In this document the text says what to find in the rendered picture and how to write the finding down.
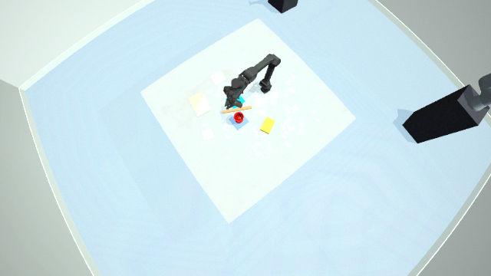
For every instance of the red cup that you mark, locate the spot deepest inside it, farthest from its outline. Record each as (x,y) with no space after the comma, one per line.
(237,117)

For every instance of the yellow rectangular block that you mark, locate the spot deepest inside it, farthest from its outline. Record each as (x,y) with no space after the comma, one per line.
(267,125)

